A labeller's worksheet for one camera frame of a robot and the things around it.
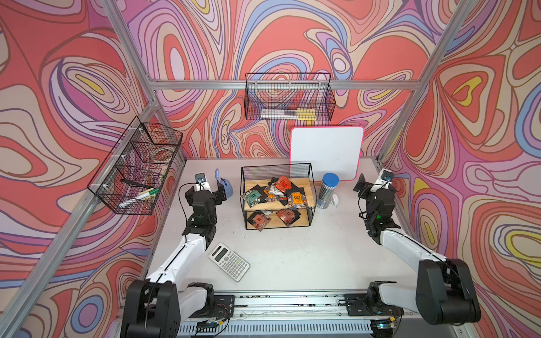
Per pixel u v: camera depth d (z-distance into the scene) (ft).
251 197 2.73
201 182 2.22
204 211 2.02
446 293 1.35
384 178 2.28
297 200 2.70
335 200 3.23
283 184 2.79
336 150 3.16
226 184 3.21
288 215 3.07
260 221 3.06
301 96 3.13
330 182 2.82
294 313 2.41
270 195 2.75
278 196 2.74
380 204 2.11
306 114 2.69
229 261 2.70
